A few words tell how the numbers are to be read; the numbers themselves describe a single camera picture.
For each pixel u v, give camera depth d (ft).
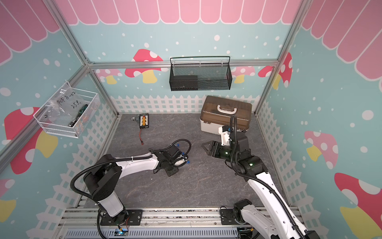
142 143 3.38
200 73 3.10
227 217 2.43
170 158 2.34
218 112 3.01
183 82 2.79
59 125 2.12
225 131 2.07
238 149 1.68
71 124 2.30
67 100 2.34
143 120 3.72
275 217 1.31
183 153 2.55
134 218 2.44
